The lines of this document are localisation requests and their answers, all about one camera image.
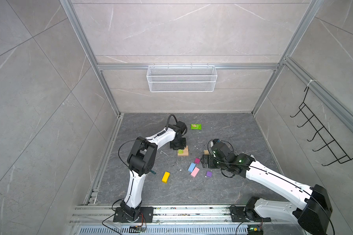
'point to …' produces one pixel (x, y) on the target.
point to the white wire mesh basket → (179, 79)
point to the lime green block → (180, 152)
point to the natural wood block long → (185, 152)
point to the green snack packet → (196, 126)
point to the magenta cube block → (197, 160)
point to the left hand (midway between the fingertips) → (183, 145)
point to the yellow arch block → (165, 177)
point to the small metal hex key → (161, 152)
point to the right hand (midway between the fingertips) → (207, 159)
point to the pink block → (195, 172)
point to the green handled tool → (154, 172)
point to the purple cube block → (209, 174)
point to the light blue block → (191, 167)
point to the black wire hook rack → (321, 131)
